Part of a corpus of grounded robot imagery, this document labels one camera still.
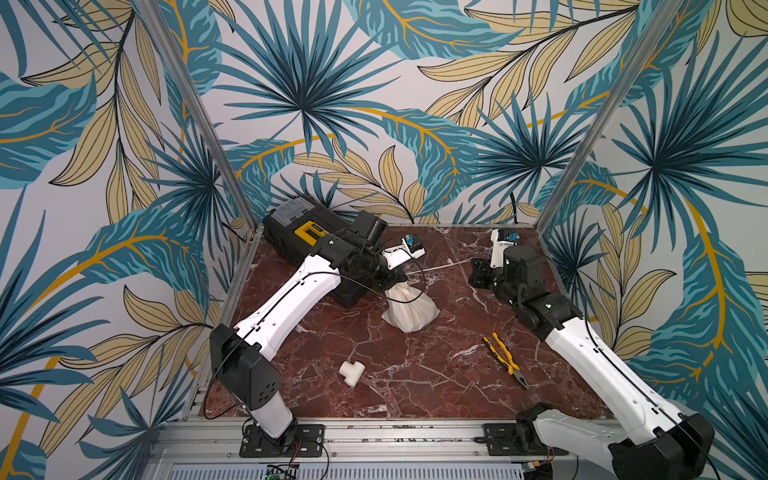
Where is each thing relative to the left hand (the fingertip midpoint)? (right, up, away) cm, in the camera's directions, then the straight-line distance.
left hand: (399, 277), depth 75 cm
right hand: (+14, +3, 0) cm, 14 cm away
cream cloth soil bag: (+3, -8, +4) cm, 9 cm away
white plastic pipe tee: (-13, -26, +6) cm, 30 cm away
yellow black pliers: (+32, -25, +11) cm, 42 cm away
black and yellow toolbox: (-32, +15, +21) cm, 41 cm away
